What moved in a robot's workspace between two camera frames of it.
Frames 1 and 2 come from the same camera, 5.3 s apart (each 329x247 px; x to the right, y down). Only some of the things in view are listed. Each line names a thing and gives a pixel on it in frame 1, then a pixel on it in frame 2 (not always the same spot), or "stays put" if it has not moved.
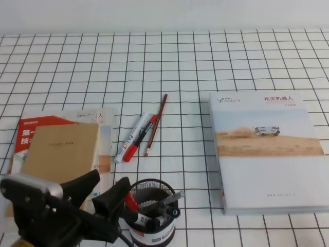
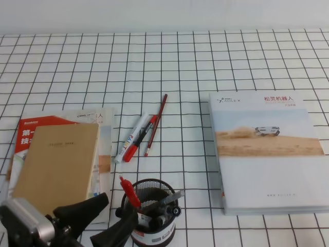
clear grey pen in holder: x=175 y=196 stays put
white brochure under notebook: x=103 y=161 stays put
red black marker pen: x=130 y=151 stays put
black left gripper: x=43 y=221 to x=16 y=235
